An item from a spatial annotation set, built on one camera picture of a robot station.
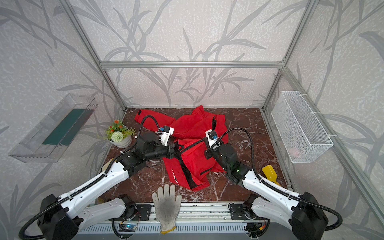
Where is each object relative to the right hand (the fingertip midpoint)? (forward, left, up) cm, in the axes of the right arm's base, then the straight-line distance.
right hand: (205, 133), depth 76 cm
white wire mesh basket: (-9, -40, +11) cm, 42 cm away
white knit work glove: (-30, +19, -23) cm, 42 cm away
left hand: (-6, +10, 0) cm, 12 cm away
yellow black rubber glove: (-9, +60, -22) cm, 65 cm away
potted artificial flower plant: (+4, +50, -7) cm, 50 cm away
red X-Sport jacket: (-14, +7, -6) cm, 17 cm away
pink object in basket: (-9, -44, -3) cm, 45 cm away
